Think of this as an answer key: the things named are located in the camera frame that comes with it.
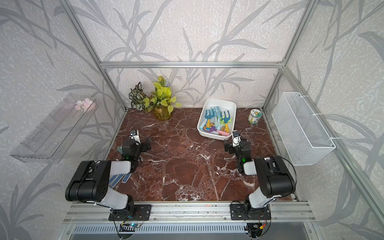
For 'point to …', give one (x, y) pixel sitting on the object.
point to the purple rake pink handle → (212, 129)
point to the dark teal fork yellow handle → (208, 116)
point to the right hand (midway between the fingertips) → (233, 137)
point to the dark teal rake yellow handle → (225, 119)
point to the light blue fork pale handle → (217, 113)
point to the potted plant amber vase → (160, 102)
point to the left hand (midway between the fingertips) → (141, 138)
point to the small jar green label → (254, 116)
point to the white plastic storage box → (230, 106)
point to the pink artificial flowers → (87, 105)
